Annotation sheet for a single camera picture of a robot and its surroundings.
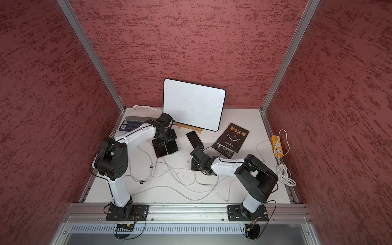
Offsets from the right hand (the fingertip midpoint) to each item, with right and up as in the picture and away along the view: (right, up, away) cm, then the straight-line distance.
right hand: (193, 167), depth 90 cm
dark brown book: (+25, +15, +9) cm, 31 cm away
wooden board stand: (-10, +25, +15) cm, 31 cm away
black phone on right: (0, +16, +11) cm, 19 cm away
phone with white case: (-13, +13, -1) cm, 18 cm away
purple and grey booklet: (-44, +34, +24) cm, 60 cm away
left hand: (-14, +15, +3) cm, 21 cm away
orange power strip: (+55, +9, +5) cm, 56 cm away
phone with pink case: (-21, +10, +3) cm, 23 cm away
